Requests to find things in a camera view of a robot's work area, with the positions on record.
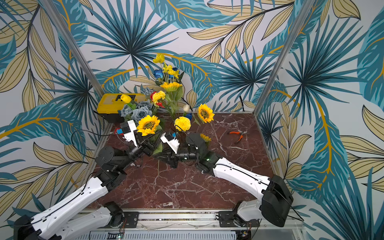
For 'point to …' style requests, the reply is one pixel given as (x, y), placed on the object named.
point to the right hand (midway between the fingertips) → (155, 155)
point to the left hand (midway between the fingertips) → (162, 132)
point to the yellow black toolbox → (110, 104)
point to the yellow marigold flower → (182, 124)
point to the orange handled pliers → (241, 133)
